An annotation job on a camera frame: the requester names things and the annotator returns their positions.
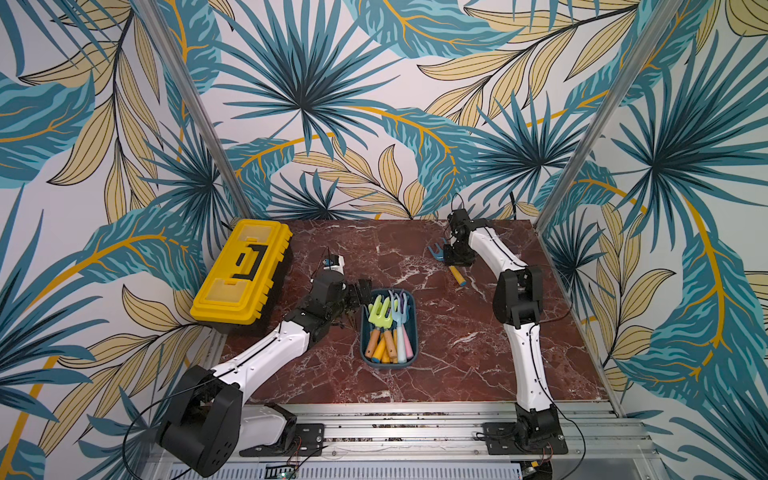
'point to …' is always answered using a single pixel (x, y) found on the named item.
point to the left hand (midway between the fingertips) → (357, 286)
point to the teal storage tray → (365, 329)
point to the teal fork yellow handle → (439, 254)
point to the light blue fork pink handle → (405, 331)
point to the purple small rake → (402, 301)
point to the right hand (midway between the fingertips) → (454, 261)
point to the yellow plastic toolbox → (246, 277)
